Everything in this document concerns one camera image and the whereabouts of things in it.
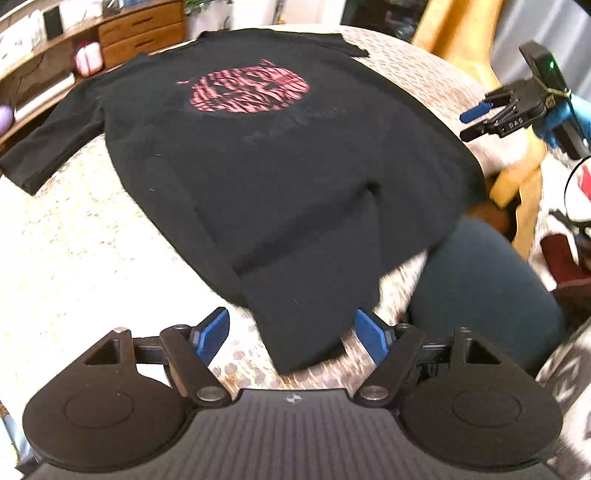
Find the person's dark trouser leg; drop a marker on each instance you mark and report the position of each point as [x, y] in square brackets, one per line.
[485, 295]

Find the glass balcony door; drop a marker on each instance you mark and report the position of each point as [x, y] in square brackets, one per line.
[383, 18]

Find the cream patterned seat cover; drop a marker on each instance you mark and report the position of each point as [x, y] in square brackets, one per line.
[572, 369]

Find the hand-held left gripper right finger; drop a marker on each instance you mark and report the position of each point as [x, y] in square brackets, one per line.
[371, 337]

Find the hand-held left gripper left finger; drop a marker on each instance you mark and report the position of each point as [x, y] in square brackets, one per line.
[212, 334]

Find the yellow curtain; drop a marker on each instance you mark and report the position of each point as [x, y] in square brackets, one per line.
[452, 37]

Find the white flat box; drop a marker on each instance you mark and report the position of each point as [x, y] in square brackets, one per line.
[44, 97]

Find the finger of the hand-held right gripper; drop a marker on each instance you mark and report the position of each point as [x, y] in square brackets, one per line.
[475, 133]
[475, 112]

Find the person's right hand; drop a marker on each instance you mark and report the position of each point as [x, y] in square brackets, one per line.
[581, 110]

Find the black t-shirt with red print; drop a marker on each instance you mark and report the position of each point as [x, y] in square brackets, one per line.
[277, 184]

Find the red white patterned garment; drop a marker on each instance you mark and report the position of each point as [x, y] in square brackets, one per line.
[561, 258]

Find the pink case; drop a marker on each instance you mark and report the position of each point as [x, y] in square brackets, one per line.
[88, 59]

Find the wooden cabinet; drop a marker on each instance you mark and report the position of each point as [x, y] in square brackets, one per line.
[138, 32]

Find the purple kettlebell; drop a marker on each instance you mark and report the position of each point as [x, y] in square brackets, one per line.
[4, 122]

